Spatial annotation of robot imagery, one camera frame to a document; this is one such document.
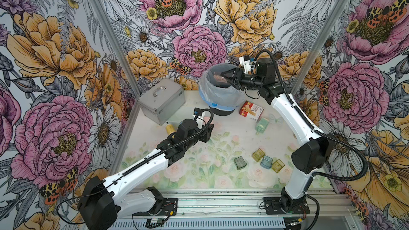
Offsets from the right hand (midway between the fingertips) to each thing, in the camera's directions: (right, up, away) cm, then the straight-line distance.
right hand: (222, 80), depth 73 cm
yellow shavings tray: (+31, -44, +14) cm, 56 cm away
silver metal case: (-35, -9, +23) cm, 43 cm away
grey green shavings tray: (+11, -43, +14) cm, 46 cm away
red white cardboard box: (+22, -15, +33) cm, 42 cm away
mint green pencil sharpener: (+25, -23, +23) cm, 41 cm away
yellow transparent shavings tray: (+22, -39, +18) cm, 48 cm away
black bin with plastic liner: (+1, -7, +16) cm, 18 cm away
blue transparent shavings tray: (+25, -43, +15) cm, 52 cm away
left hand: (-7, -23, +5) cm, 24 cm away
